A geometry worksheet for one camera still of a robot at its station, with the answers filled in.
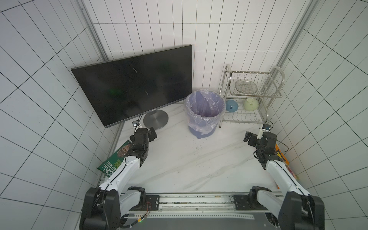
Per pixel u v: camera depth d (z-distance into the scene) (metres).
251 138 0.78
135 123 0.72
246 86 0.93
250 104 1.06
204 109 1.00
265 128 0.73
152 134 0.76
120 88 0.97
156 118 1.08
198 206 0.73
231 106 1.07
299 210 0.39
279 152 0.90
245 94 0.86
